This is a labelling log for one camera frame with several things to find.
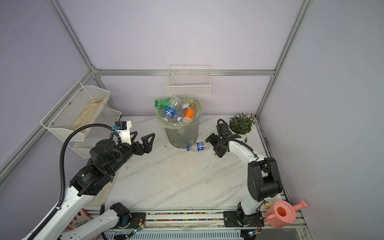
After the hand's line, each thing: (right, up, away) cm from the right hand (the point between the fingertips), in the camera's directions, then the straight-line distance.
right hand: (208, 144), depth 90 cm
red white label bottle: (-15, +25, +5) cm, 29 cm away
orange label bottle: (-12, +17, -6) cm, 22 cm away
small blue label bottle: (-21, +22, -8) cm, 32 cm away
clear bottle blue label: (-22, +17, -8) cm, 29 cm away
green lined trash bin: (-17, +6, -3) cm, 18 cm away
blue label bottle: (-4, -2, +6) cm, 7 cm away
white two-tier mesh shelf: (-72, +23, -7) cm, 76 cm away
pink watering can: (+31, -29, -25) cm, 49 cm away
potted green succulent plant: (+21, +12, +1) cm, 25 cm away
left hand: (-29, +7, -27) cm, 41 cm away
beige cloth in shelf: (-67, +17, -10) cm, 70 cm away
